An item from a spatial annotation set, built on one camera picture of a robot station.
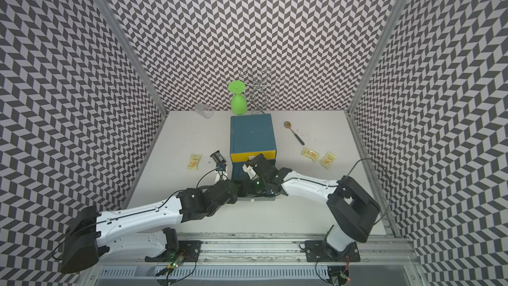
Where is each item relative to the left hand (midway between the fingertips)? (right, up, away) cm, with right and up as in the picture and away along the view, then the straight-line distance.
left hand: (233, 189), depth 79 cm
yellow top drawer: (+5, +13, -1) cm, 14 cm away
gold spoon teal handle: (+26, +27, +34) cm, 50 cm away
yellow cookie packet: (+45, +9, +20) cm, 50 cm away
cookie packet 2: (-23, +9, +18) cm, 30 cm away
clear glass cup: (-25, +36, +42) cm, 61 cm away
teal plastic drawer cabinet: (+7, +21, +2) cm, 22 cm away
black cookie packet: (-11, +10, +20) cm, 25 cm away
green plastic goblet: (+1, +36, +12) cm, 38 cm away
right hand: (+3, -3, 0) cm, 4 cm away
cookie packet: (+36, +12, +20) cm, 43 cm away
